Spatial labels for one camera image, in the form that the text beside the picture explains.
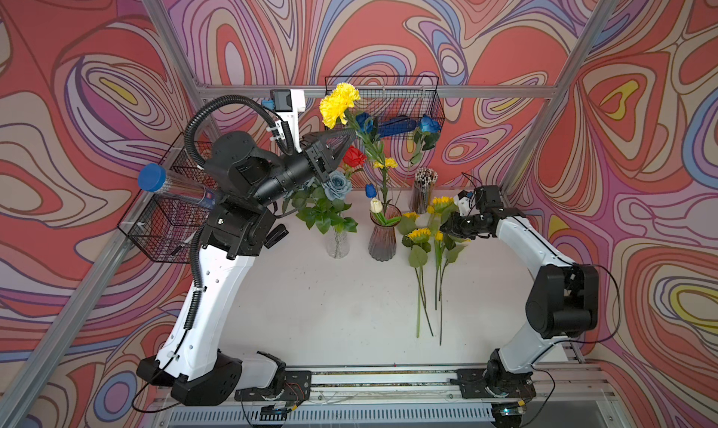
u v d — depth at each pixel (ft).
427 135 2.49
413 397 2.41
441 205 2.90
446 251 3.24
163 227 2.31
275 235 3.32
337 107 1.31
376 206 2.45
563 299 1.51
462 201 2.76
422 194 3.43
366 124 2.46
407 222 3.40
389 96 2.90
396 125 2.90
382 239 3.33
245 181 1.20
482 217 2.21
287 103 1.29
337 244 3.15
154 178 2.02
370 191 2.66
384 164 2.63
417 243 3.21
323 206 2.50
